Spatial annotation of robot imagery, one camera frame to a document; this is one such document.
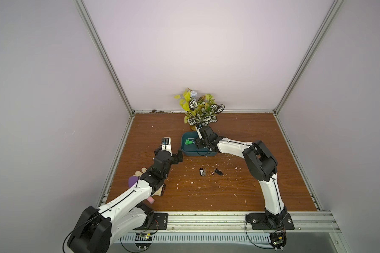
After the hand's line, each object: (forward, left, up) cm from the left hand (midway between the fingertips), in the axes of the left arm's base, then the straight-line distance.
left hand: (174, 146), depth 83 cm
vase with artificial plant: (+19, -15, +9) cm, 26 cm away
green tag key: (+14, -7, -15) cm, 21 cm away
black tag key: (-7, -15, -16) cm, 23 cm away
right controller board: (-39, -49, -17) cm, 65 cm away
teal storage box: (+10, -7, -15) cm, 19 cm away
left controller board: (-39, +13, -18) cm, 44 cm away
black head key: (-8, -25, -16) cm, 30 cm away
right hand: (+15, -13, -10) cm, 22 cm away
